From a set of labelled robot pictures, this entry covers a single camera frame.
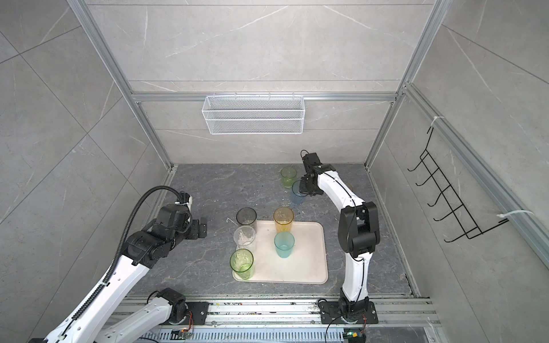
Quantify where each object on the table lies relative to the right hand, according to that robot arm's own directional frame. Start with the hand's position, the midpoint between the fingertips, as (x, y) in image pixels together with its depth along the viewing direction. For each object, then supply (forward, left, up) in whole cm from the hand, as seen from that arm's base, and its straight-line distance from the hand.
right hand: (307, 188), depth 96 cm
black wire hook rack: (-26, -41, +21) cm, 53 cm away
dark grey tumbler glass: (-15, +27, +2) cm, 31 cm away
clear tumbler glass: (-22, +28, -4) cm, 36 cm away
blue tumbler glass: (-6, +5, +1) cm, 8 cm away
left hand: (-20, +44, +12) cm, 50 cm away
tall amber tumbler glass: (-16, +12, +2) cm, 20 cm away
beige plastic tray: (-30, +2, -13) cm, 33 cm away
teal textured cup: (-23, +11, -7) cm, 27 cm away
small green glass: (+14, +8, -7) cm, 18 cm away
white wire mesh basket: (+31, +24, +20) cm, 43 cm away
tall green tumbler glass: (-31, +28, -5) cm, 43 cm away
